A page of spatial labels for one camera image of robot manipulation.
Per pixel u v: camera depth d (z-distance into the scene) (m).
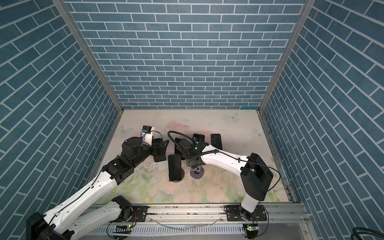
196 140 0.77
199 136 0.85
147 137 0.65
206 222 0.72
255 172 0.47
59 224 0.39
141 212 0.74
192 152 0.59
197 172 0.87
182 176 0.84
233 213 0.74
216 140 1.02
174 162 0.81
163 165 0.89
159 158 0.87
